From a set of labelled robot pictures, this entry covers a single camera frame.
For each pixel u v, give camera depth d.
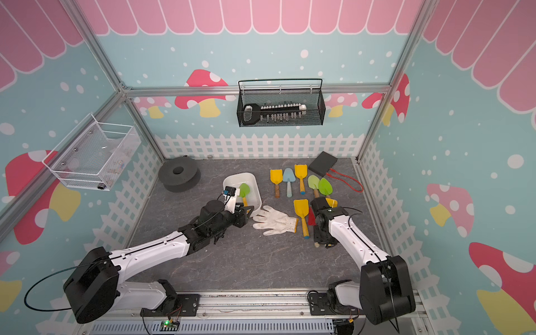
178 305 0.72
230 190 0.70
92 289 0.41
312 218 0.98
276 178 1.12
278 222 0.95
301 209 1.00
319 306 0.74
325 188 1.08
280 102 0.93
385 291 0.41
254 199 1.03
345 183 1.07
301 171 1.13
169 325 0.73
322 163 1.20
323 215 0.61
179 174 1.07
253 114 0.89
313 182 1.09
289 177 1.12
